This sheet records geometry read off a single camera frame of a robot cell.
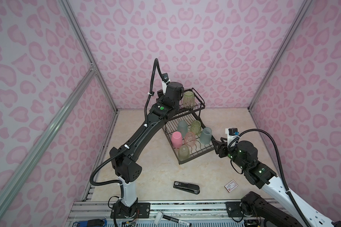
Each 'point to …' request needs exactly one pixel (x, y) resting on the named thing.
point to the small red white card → (231, 186)
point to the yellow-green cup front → (183, 152)
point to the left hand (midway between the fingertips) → (171, 87)
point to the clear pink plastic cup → (189, 138)
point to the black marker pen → (160, 215)
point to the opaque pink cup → (176, 139)
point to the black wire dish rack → (198, 149)
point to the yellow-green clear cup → (195, 126)
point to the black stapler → (189, 187)
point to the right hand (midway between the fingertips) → (216, 140)
